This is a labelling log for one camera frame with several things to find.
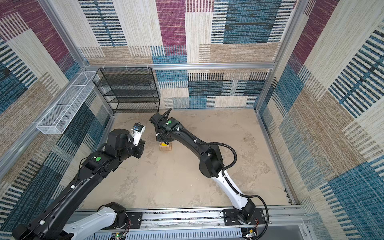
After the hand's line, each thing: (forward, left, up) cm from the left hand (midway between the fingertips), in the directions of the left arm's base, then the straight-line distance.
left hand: (142, 138), depth 74 cm
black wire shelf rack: (+49, +21, -8) cm, 54 cm away
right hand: (+9, -7, -14) cm, 18 cm away
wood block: (+8, -9, -23) cm, 26 cm away
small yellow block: (+8, -7, -19) cm, 21 cm away
